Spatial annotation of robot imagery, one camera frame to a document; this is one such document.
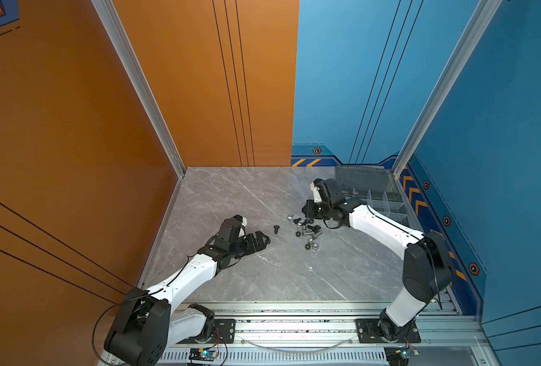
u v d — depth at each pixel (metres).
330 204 0.68
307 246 0.93
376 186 1.16
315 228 0.97
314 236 0.94
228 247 0.66
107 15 0.70
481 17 0.71
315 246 0.92
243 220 0.81
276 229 0.97
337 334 0.75
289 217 1.00
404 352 0.70
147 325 0.42
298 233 0.96
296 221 0.99
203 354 0.71
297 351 0.71
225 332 0.74
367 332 0.72
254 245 0.75
